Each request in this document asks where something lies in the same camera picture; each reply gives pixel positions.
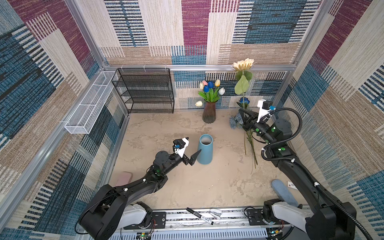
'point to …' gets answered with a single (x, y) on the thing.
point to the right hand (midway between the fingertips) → (239, 111)
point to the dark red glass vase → (209, 113)
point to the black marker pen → (200, 216)
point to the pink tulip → (205, 83)
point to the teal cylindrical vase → (205, 144)
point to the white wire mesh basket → (83, 119)
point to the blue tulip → (210, 85)
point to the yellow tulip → (217, 82)
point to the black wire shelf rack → (145, 90)
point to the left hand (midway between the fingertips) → (194, 142)
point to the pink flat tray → (125, 178)
